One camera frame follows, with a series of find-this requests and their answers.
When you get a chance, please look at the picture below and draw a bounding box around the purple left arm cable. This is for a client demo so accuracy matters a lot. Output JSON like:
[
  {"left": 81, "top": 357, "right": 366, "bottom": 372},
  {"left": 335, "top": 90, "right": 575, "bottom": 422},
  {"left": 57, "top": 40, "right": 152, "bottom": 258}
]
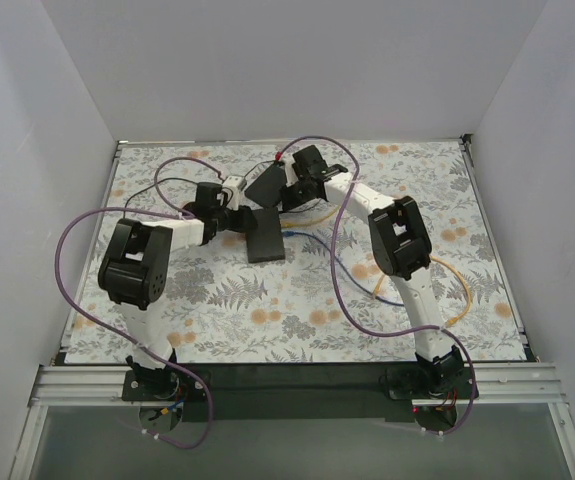
[{"left": 54, "top": 156, "right": 228, "bottom": 450}]

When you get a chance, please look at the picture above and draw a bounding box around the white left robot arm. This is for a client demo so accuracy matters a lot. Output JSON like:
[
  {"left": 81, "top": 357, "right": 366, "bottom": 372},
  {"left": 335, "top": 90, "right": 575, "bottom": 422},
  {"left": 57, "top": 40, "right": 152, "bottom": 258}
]
[{"left": 98, "top": 206, "right": 257, "bottom": 399}]

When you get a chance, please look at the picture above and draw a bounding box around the thin black adapter cable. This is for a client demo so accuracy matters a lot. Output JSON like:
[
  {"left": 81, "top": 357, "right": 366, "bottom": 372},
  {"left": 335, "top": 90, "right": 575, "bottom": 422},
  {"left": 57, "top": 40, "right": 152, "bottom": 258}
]
[{"left": 120, "top": 164, "right": 268, "bottom": 221}]

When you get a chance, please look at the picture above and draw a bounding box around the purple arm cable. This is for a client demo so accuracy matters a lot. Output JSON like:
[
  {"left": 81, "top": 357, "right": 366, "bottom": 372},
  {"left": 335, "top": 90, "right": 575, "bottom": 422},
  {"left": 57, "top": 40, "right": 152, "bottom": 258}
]
[
  {"left": 54, "top": 156, "right": 228, "bottom": 450},
  {"left": 275, "top": 134, "right": 479, "bottom": 434}
]

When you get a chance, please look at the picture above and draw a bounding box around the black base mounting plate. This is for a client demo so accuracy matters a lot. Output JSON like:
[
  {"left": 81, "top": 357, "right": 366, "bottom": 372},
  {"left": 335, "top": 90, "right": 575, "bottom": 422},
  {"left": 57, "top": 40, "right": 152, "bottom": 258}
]
[{"left": 121, "top": 362, "right": 478, "bottom": 422}]

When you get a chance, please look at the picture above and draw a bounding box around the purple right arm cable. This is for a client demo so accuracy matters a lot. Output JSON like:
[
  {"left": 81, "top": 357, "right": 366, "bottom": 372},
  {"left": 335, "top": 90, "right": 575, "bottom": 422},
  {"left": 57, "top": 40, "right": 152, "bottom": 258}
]
[{"left": 275, "top": 134, "right": 479, "bottom": 434}]

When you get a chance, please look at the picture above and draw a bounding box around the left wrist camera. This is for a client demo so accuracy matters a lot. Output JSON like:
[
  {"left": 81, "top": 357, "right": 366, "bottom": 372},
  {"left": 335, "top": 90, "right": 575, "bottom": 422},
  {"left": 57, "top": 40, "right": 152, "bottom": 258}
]
[{"left": 194, "top": 175, "right": 247, "bottom": 212}]

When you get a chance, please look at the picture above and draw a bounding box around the blue ethernet cable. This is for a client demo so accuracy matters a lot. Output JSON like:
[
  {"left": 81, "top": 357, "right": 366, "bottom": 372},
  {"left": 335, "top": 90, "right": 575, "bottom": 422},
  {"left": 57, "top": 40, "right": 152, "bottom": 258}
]
[{"left": 281, "top": 229, "right": 406, "bottom": 307}]

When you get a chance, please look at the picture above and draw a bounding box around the floral patterned table mat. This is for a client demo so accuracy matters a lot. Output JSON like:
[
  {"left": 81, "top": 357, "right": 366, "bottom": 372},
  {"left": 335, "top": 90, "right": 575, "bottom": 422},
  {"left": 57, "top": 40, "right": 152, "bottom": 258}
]
[{"left": 63, "top": 142, "right": 525, "bottom": 364}]

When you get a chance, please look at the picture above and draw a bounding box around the black network switch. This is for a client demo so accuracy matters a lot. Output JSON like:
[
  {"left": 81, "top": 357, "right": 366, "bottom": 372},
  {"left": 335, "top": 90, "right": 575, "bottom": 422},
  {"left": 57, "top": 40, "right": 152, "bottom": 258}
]
[
  {"left": 246, "top": 207, "right": 286, "bottom": 264},
  {"left": 244, "top": 164, "right": 286, "bottom": 208}
]

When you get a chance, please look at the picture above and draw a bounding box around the aluminium frame rail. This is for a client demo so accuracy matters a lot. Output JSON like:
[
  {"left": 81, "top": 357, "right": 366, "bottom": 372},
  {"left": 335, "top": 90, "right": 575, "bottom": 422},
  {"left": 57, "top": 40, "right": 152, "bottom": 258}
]
[{"left": 29, "top": 363, "right": 567, "bottom": 406}]

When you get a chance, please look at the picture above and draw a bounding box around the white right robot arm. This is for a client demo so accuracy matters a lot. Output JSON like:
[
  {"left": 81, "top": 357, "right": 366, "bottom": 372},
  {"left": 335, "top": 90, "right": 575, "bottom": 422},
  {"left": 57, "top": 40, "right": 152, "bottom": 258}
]
[{"left": 280, "top": 172, "right": 465, "bottom": 394}]

